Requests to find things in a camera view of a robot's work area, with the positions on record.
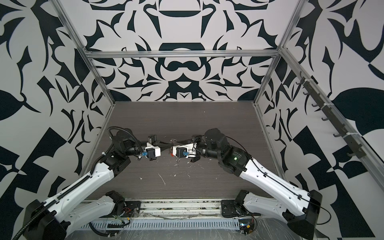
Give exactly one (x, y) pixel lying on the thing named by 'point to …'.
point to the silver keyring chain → (172, 141)
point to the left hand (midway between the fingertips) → (173, 138)
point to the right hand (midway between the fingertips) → (179, 140)
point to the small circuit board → (246, 225)
